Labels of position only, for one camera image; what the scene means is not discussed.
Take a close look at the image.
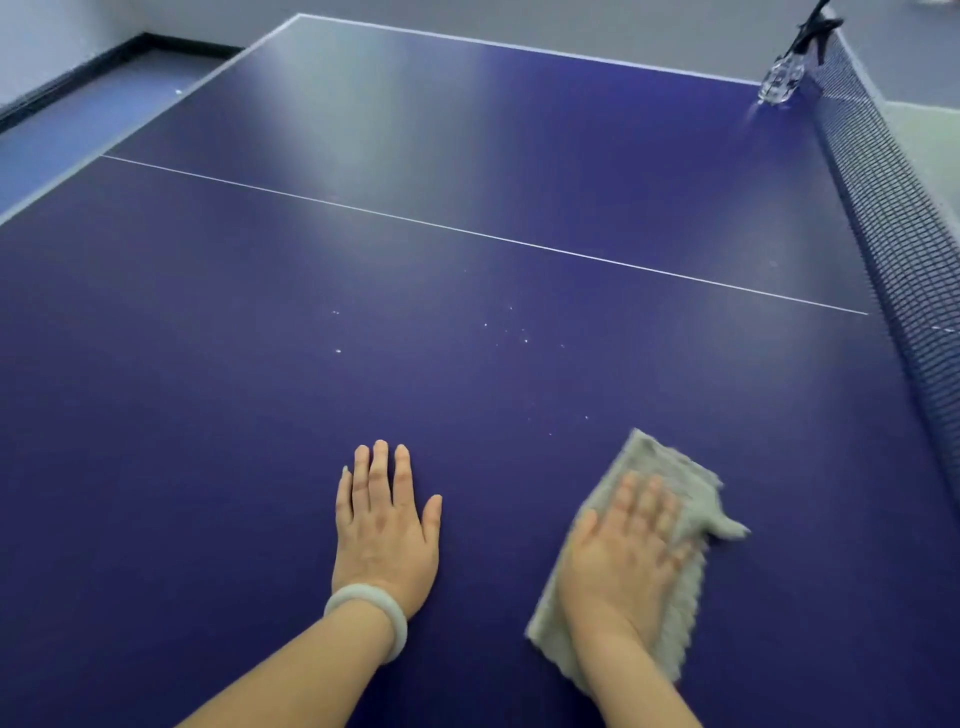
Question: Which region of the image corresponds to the person's right hand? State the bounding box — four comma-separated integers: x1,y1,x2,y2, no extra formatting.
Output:
558,470,695,652

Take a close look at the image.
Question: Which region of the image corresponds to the person's left hand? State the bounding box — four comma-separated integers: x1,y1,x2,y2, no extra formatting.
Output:
332,439,444,620

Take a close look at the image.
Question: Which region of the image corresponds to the grey cleaning cloth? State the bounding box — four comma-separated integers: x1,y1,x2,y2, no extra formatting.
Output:
524,428,751,695

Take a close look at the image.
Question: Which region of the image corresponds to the person's left forearm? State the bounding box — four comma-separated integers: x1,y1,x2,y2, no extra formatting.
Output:
176,599,395,728

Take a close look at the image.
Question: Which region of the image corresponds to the white jade bangle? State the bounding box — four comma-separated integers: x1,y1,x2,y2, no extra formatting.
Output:
323,583,409,665

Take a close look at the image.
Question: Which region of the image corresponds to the blue table net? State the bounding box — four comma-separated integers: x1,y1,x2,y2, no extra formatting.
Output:
802,29,960,519

